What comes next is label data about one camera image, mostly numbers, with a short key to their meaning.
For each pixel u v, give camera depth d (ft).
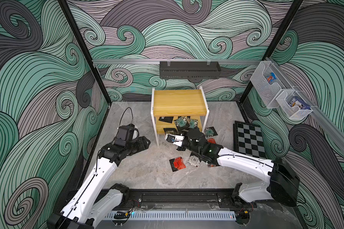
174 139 2.05
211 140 3.18
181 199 2.45
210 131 3.31
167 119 2.89
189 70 3.11
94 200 1.43
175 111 2.34
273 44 2.80
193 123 2.81
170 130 2.62
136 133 1.97
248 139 3.05
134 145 2.05
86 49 2.90
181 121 2.82
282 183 1.32
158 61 3.10
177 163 2.81
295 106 2.12
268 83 2.58
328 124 1.83
